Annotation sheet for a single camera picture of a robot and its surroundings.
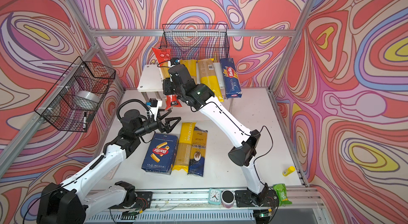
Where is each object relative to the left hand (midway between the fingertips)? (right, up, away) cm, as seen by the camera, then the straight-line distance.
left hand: (176, 115), depth 73 cm
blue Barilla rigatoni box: (-9, -21, +8) cm, 24 cm away
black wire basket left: (-48, +6, -1) cm, 48 cm away
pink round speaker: (+23, -37, -4) cm, 44 cm away
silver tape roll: (-40, +7, -3) cm, 41 cm away
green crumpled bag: (+50, -36, +3) cm, 62 cm away
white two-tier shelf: (-14, +18, +5) cm, 23 cm away
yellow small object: (+54, -27, +2) cm, 60 cm away
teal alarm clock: (+18, -38, 0) cm, 42 cm away
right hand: (-3, +14, -1) cm, 15 cm away
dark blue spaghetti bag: (+9, -27, +9) cm, 30 cm away
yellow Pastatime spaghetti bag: (+1, -19, +16) cm, 25 cm away
